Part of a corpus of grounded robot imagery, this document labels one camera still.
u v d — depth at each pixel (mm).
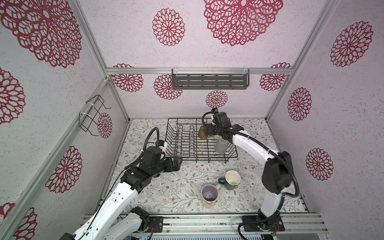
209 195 815
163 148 672
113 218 439
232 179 858
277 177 480
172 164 650
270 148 517
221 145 952
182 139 1060
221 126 678
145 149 547
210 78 945
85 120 729
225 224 756
